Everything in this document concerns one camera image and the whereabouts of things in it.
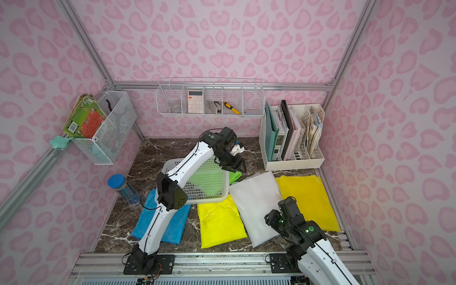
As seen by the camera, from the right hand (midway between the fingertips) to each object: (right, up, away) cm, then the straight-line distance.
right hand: (267, 218), depth 79 cm
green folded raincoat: (-26, +13, +16) cm, 34 cm away
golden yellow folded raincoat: (+26, +5, +12) cm, 29 cm away
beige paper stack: (+27, +41, +11) cm, 50 cm away
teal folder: (+3, +38, +2) cm, 39 cm away
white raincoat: (-4, +7, +11) cm, 14 cm away
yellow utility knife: (-19, +55, +19) cm, 62 cm away
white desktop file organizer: (+27, +36, +24) cm, 51 cm away
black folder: (+12, +40, +6) cm, 42 cm away
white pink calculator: (-35, +56, +16) cm, 68 cm away
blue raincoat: (-42, -6, +1) cm, 42 cm away
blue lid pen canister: (-65, +16, -2) cm, 67 cm away
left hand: (-11, +22, +7) cm, 25 cm away
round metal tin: (-46, +53, +17) cm, 72 cm away
